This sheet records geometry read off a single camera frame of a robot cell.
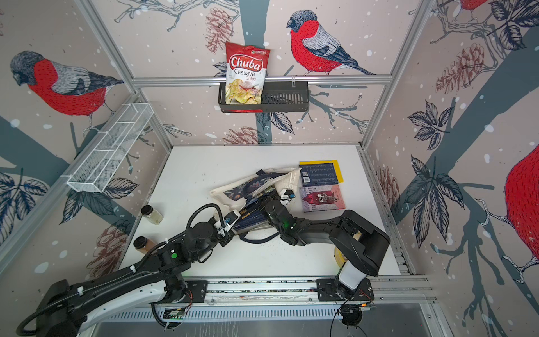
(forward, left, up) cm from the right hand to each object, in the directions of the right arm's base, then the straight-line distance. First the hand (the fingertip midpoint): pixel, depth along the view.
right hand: (258, 200), depth 87 cm
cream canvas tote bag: (0, +11, +2) cm, 11 cm away
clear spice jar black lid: (-7, +44, -2) cm, 45 cm away
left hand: (-9, +6, +5) cm, 12 cm away
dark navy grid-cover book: (+22, -27, -9) cm, 36 cm away
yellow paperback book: (+30, -31, -9) cm, 44 cm away
